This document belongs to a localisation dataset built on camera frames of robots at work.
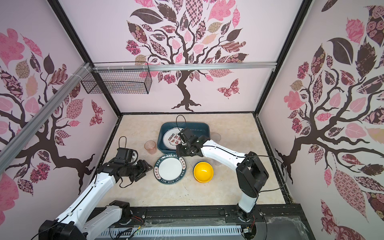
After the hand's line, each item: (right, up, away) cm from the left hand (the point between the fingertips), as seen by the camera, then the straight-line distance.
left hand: (150, 172), depth 80 cm
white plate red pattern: (+7, +17, +24) cm, 30 cm away
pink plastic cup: (-5, +12, +16) cm, 21 cm away
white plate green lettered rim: (+10, 0, +8) cm, 12 cm away
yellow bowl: (+29, 0, +2) cm, 29 cm away
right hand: (+16, +12, +4) cm, 20 cm away
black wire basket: (-25, +57, +14) cm, 64 cm away
